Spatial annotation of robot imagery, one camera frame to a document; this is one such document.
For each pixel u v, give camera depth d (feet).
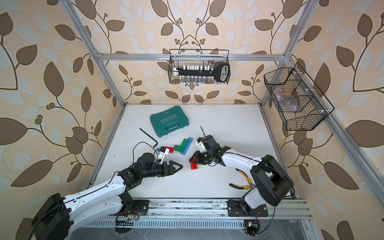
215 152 2.24
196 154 2.49
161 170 2.30
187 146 3.15
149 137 3.34
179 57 2.99
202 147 2.63
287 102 2.31
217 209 2.47
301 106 2.42
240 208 2.18
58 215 1.34
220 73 2.77
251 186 2.64
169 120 3.45
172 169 2.27
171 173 2.23
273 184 1.42
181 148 3.07
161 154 2.45
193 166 2.68
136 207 2.42
